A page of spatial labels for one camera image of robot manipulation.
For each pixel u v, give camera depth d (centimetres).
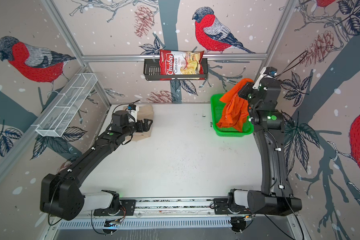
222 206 73
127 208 73
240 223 68
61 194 40
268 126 43
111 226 71
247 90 56
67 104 79
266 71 53
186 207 75
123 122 65
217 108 115
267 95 44
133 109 73
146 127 75
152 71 95
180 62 87
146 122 75
